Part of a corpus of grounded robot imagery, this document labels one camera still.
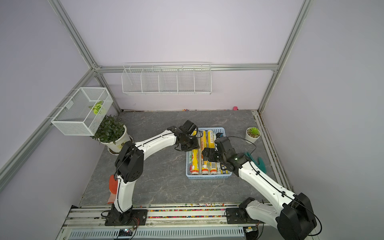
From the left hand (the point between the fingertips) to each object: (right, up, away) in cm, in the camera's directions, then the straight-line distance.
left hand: (198, 149), depth 90 cm
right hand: (+6, 0, -8) cm, 10 cm away
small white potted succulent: (+36, +8, +7) cm, 37 cm away
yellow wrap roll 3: (+8, +2, +4) cm, 9 cm away
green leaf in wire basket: (-56, +24, -7) cm, 62 cm away
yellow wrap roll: (-2, -5, -5) cm, 7 cm away
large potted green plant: (-51, +10, -2) cm, 52 cm away
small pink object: (+31, +29, +34) cm, 55 cm away
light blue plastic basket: (+12, +11, +12) cm, 20 cm away
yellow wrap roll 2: (+4, +2, +2) cm, 5 cm away
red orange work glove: (-48, -22, -7) cm, 53 cm away
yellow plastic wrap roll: (+15, -13, -5) cm, 20 cm away
